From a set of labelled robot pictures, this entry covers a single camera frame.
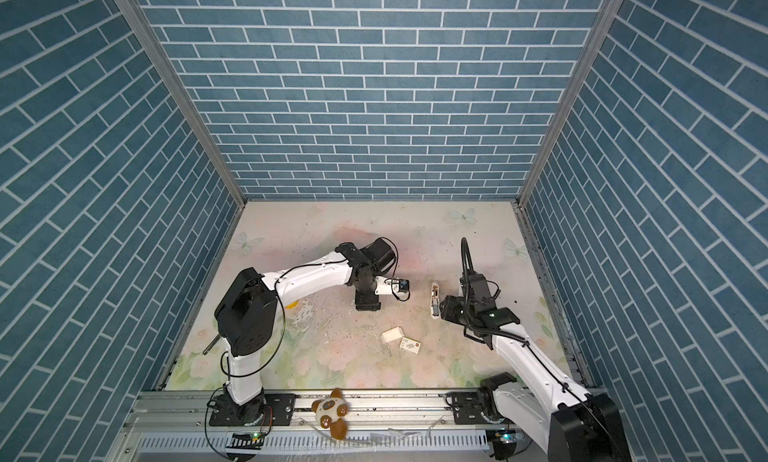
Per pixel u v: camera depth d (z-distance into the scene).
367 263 0.67
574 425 0.40
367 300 0.77
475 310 0.65
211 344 0.85
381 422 0.74
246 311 0.50
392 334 0.87
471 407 0.74
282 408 0.74
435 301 0.91
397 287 0.80
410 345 0.83
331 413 0.71
